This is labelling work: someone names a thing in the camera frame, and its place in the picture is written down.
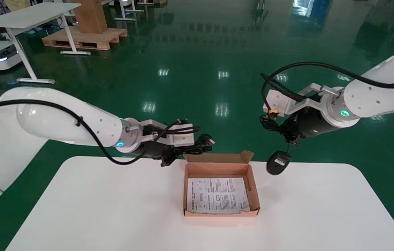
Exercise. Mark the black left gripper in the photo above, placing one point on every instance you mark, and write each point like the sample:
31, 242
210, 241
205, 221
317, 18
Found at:
158, 151

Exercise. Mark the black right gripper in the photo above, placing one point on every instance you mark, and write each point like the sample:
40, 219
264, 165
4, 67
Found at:
312, 123

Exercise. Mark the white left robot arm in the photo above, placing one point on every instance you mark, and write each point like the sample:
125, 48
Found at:
61, 118

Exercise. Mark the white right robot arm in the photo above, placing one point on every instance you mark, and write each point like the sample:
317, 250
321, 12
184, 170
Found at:
374, 97

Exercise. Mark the open cardboard storage box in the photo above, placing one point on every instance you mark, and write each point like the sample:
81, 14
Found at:
218, 170

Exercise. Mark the printed paper instruction sheet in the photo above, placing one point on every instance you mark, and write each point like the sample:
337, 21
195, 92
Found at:
218, 195

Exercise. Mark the wooden pallet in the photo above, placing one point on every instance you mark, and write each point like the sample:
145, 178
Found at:
92, 39

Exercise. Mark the tall brown carton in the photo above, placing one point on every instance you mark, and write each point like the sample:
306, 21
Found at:
90, 15

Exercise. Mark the white desk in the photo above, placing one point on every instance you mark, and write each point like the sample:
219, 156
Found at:
26, 15

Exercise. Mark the person in yellow top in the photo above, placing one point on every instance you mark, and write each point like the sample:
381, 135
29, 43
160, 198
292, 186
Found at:
17, 4

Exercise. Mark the left wrist camera housing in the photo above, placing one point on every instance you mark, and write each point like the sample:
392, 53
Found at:
183, 139

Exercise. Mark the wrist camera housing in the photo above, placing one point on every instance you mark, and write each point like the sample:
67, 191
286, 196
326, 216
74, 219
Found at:
277, 101
183, 139

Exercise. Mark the right wrist camera housing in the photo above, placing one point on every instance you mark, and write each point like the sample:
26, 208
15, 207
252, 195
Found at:
277, 101

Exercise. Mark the white desk leg frame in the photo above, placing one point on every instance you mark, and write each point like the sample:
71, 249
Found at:
125, 19

